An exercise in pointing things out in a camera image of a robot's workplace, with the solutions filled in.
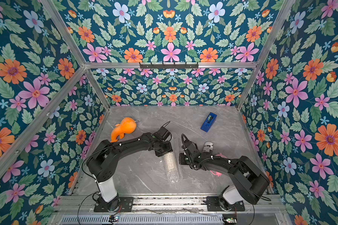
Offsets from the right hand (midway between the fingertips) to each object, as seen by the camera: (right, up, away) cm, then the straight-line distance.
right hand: (181, 156), depth 88 cm
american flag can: (+19, +5, +5) cm, 20 cm away
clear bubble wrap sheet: (0, -6, -9) cm, 11 cm away
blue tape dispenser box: (+21, +22, +16) cm, 35 cm away
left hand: (-5, +3, +2) cm, 6 cm away
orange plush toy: (-39, +19, +12) cm, 45 cm away
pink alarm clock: (+22, -8, -6) cm, 24 cm away
